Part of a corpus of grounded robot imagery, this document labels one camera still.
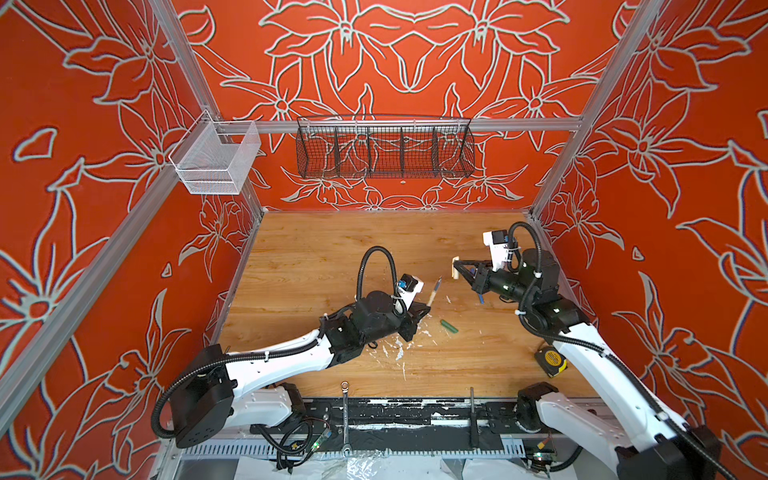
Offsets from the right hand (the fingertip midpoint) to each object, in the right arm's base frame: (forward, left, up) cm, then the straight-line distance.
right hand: (453, 264), depth 71 cm
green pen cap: (-5, -2, -25) cm, 26 cm away
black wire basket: (+46, +16, +4) cm, 49 cm away
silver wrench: (-35, +27, -26) cm, 51 cm away
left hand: (-8, +6, -7) cm, 12 cm away
